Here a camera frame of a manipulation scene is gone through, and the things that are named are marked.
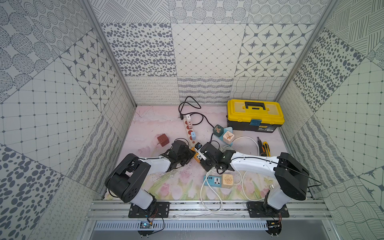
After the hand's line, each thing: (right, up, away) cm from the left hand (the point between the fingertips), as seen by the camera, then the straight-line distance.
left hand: (196, 151), depth 91 cm
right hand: (+5, -4, -5) cm, 8 cm away
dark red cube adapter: (-21, +6, +5) cm, 23 cm away
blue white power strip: (+10, -14, -10) cm, 20 cm away
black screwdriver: (+42, +2, +5) cm, 42 cm away
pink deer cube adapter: (+20, +9, 0) cm, 22 cm away
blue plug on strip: (-2, +9, +5) cm, 11 cm away
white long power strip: (-6, +14, +10) cm, 18 cm away
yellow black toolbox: (+38, +22, +4) cm, 44 cm away
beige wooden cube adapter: (+16, -12, -16) cm, 26 cm away
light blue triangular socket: (+23, +13, +10) cm, 28 cm away
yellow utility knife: (+46, +1, +5) cm, 47 cm away
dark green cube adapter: (+14, +13, +5) cm, 20 cm away
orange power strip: (0, -3, -1) cm, 3 cm away
